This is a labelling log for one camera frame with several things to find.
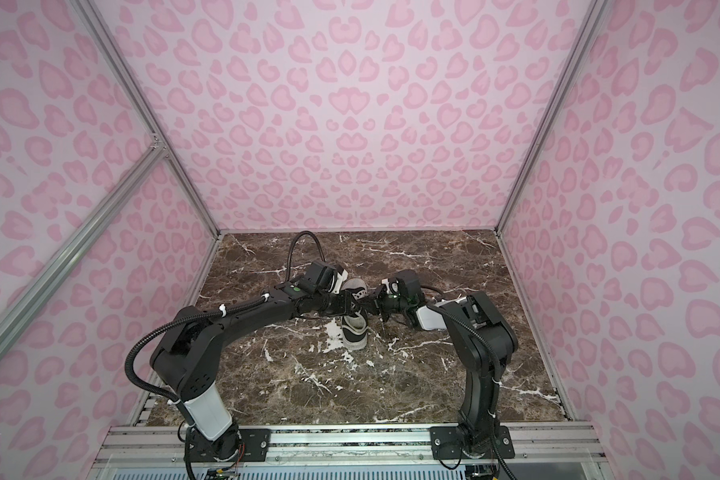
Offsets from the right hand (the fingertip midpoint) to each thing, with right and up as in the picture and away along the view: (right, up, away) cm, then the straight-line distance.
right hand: (358, 298), depth 89 cm
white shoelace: (-1, -1, -7) cm, 7 cm away
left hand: (+1, -1, -2) cm, 2 cm away
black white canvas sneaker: (-1, -8, -3) cm, 9 cm away
